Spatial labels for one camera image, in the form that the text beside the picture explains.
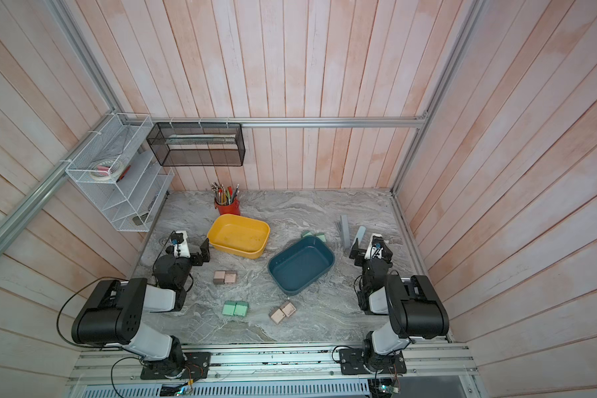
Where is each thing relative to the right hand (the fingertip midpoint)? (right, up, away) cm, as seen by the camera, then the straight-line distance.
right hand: (370, 239), depth 90 cm
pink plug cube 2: (-52, -14, 0) cm, 54 cm away
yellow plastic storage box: (-52, 0, +14) cm, 54 cm away
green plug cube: (-51, -23, -7) cm, 56 cm away
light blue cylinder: (-1, +1, +10) cm, 10 cm away
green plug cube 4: (-17, 0, +11) cm, 20 cm away
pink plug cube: (-57, -14, +1) cm, 58 cm away
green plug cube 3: (-23, +1, +12) cm, 26 cm away
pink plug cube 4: (-31, -23, -8) cm, 39 cm away
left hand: (-65, -1, +1) cm, 65 cm away
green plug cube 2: (-47, -23, -7) cm, 52 cm away
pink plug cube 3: (-34, -25, -9) cm, 43 cm away
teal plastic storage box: (-26, -11, +6) cm, 29 cm away
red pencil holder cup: (-57, +15, +13) cm, 61 cm away
